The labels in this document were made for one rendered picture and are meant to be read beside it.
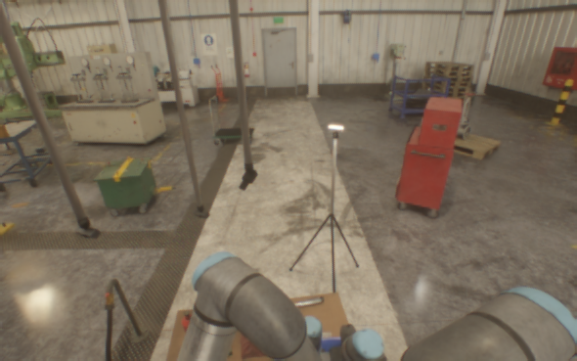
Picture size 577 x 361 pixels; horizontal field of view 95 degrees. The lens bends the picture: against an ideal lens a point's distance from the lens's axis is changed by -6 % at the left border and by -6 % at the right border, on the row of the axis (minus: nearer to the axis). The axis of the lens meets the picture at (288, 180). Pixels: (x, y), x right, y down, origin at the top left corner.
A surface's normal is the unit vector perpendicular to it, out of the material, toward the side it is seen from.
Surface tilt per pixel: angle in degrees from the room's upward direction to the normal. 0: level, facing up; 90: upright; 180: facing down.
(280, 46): 90
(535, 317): 8
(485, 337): 17
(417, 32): 90
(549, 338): 35
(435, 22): 90
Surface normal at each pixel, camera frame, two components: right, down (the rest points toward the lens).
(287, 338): 0.42, 0.06
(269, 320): 0.22, -0.17
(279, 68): 0.01, 0.46
